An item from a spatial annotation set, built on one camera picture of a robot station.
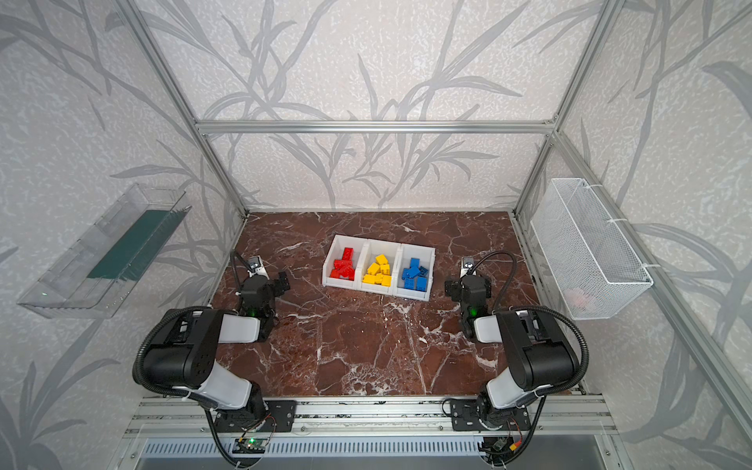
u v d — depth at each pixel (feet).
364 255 3.24
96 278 2.06
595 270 1.99
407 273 3.24
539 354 1.48
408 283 3.14
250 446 2.33
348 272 3.25
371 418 2.47
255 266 2.62
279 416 2.41
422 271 3.25
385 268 3.25
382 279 3.16
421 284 3.16
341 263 3.33
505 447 2.40
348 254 3.45
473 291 2.33
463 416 2.41
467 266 2.68
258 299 2.34
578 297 2.39
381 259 3.35
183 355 1.51
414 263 3.35
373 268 3.27
